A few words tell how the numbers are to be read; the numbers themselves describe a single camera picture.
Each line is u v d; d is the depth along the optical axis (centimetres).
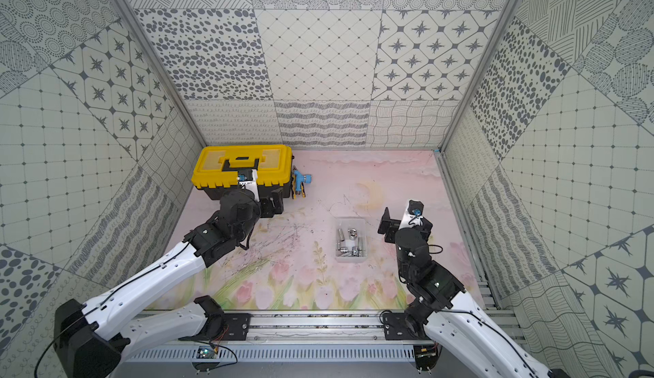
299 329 76
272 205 69
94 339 38
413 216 59
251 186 66
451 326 59
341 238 91
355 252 88
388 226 65
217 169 91
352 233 91
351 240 91
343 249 88
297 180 106
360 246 90
